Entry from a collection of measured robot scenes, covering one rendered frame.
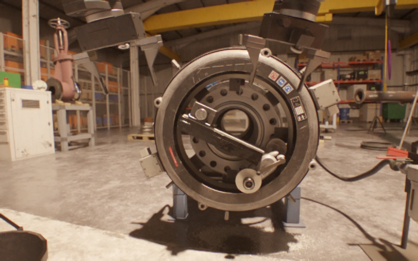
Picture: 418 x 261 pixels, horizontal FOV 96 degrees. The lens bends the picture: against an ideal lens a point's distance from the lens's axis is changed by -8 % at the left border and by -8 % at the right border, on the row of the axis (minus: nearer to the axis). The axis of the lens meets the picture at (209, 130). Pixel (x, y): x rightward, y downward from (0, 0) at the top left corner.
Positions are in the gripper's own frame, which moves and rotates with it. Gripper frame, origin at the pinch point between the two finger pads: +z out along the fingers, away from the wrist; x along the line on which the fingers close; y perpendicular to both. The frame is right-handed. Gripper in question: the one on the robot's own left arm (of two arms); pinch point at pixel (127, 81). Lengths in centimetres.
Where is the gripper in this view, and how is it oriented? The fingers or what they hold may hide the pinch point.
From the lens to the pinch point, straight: 51.0
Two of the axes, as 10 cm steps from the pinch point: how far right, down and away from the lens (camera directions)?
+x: -9.8, 1.2, 1.5
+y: 0.7, -4.7, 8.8
